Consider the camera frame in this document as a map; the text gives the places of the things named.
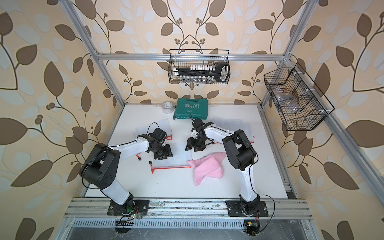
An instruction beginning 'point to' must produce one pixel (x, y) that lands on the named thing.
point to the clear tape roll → (168, 107)
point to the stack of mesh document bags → (149, 128)
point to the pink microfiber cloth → (210, 165)
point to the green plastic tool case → (198, 107)
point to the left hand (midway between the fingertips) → (169, 153)
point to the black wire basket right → (300, 104)
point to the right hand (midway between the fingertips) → (190, 149)
